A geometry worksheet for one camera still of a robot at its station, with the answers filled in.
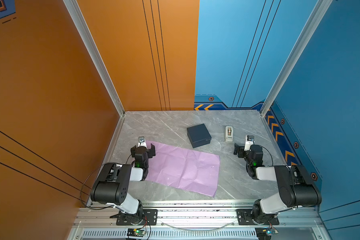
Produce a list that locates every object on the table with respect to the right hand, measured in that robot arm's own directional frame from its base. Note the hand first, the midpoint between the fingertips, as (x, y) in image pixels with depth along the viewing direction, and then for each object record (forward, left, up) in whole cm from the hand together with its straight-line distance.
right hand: (242, 144), depth 94 cm
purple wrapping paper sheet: (-15, +31, -6) cm, 35 cm away
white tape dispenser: (+10, +6, -2) cm, 12 cm away
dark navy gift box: (+6, +27, +1) cm, 28 cm away
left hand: (0, +62, +2) cm, 62 cm away
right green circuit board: (-45, -1, -7) cm, 46 cm away
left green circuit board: (-45, +60, -7) cm, 75 cm away
